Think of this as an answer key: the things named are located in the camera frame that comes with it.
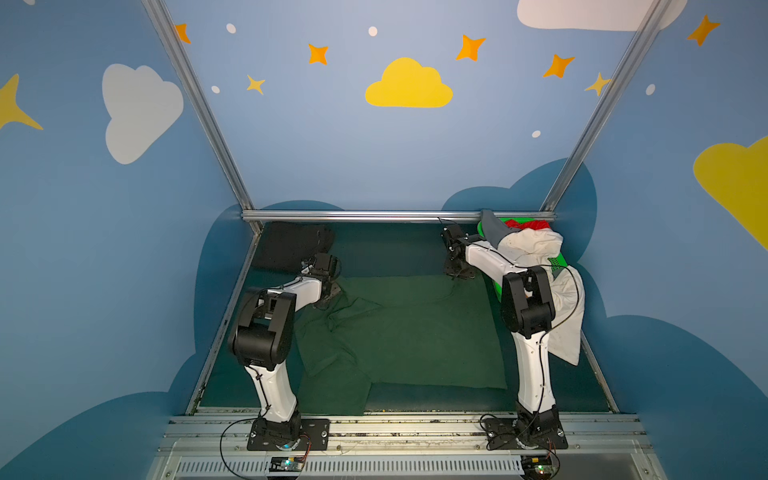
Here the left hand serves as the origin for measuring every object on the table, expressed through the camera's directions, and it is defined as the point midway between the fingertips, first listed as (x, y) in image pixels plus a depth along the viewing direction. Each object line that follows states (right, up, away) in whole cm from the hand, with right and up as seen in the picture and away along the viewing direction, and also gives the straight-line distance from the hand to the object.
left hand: (331, 290), depth 101 cm
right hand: (+45, +7, +3) cm, 46 cm away
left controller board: (-5, -39, -30) cm, 49 cm away
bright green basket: (+78, +10, 0) cm, 79 cm away
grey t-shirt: (+60, +22, +9) cm, 64 cm away
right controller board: (+56, -40, -30) cm, 75 cm away
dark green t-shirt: (+33, -12, -7) cm, 36 cm away
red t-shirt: (+75, +23, +10) cm, 79 cm away
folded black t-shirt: (-19, +15, +11) cm, 27 cm away
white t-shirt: (+73, +15, +6) cm, 75 cm away
